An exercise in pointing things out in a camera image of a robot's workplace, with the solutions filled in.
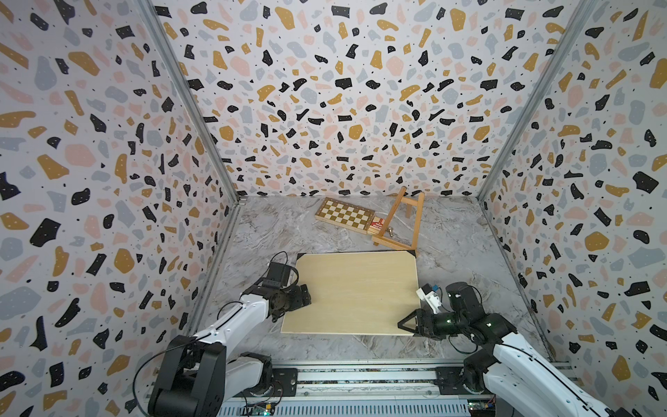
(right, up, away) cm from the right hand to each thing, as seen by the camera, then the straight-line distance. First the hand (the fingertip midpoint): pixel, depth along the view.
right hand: (407, 329), depth 75 cm
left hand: (-32, +5, +13) cm, 35 cm away
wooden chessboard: (-18, +34, +38) cm, 54 cm away
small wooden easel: (-3, +24, +25) cm, 35 cm away
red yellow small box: (-5, +30, +35) cm, 46 cm away
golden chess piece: (0, +27, +35) cm, 44 cm away
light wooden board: (-15, +8, +12) cm, 21 cm away
